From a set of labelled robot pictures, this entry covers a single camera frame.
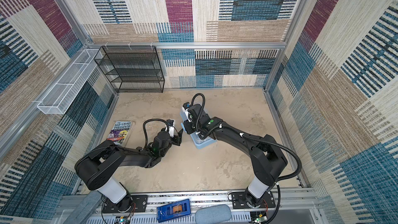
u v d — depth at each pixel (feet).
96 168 1.52
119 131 3.16
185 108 2.46
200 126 2.10
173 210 2.20
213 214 2.21
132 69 3.61
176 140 2.66
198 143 2.79
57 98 2.33
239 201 2.39
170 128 2.55
